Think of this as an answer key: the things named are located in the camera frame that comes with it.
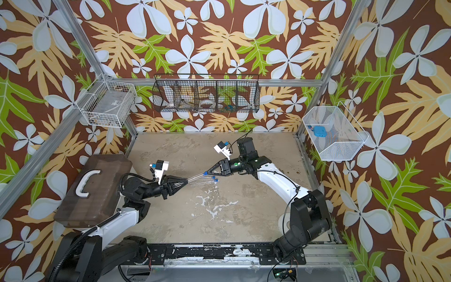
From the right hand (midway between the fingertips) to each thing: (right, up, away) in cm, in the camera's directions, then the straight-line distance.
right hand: (210, 173), depth 72 cm
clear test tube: (-6, -9, +24) cm, 26 cm away
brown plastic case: (-52, -10, +4) cm, 53 cm away
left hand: (-9, -3, 0) cm, 10 cm away
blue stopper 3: (-2, 0, -1) cm, 2 cm away
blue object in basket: (+53, +19, +13) cm, 58 cm away
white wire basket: (-53, +33, +14) cm, 63 cm away
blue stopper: (+1, -7, +25) cm, 26 cm away
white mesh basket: (+60, +16, +5) cm, 62 cm away
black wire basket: (-6, +42, +25) cm, 49 cm away
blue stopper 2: (0, -6, +26) cm, 27 cm away
